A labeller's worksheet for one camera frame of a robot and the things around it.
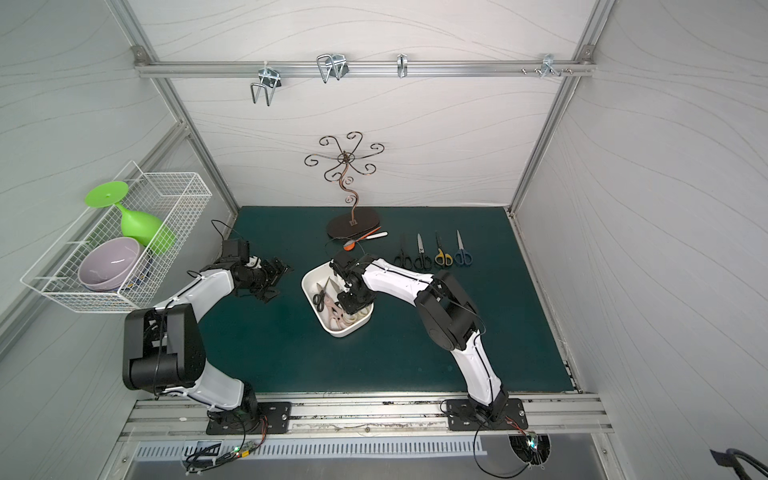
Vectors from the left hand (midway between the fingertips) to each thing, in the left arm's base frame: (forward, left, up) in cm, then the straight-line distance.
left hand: (288, 276), depth 91 cm
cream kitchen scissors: (-10, -23, -5) cm, 25 cm away
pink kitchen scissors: (-9, -15, -8) cm, 19 cm away
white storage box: (+3, -9, -3) cm, 10 cm away
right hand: (-6, -20, -6) cm, 22 cm away
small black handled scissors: (-5, -10, -5) cm, 12 cm away
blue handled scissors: (+14, -57, -7) cm, 60 cm away
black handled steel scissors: (+12, -43, -8) cm, 45 cm away
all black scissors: (+13, -36, -7) cm, 39 cm away
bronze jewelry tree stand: (+29, -17, -7) cm, 34 cm away
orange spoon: (+18, -16, -7) cm, 25 cm away
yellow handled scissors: (+14, -50, -8) cm, 52 cm away
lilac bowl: (-15, +27, +27) cm, 41 cm away
